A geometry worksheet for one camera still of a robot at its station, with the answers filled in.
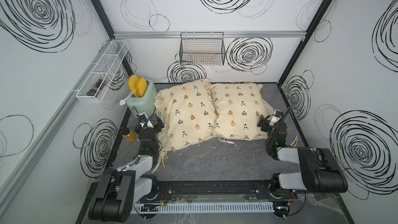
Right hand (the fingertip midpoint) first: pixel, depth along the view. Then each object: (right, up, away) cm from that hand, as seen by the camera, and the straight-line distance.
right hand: (271, 117), depth 89 cm
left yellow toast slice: (-82, +21, +2) cm, 84 cm away
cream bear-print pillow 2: (-18, +6, +2) cm, 19 cm away
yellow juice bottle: (-81, -9, -4) cm, 82 cm away
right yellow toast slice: (-78, +19, +6) cm, 80 cm away
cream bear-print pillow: (-48, +2, +3) cm, 48 cm away
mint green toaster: (-74, +8, +3) cm, 75 cm away
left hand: (-71, 0, -5) cm, 71 cm away
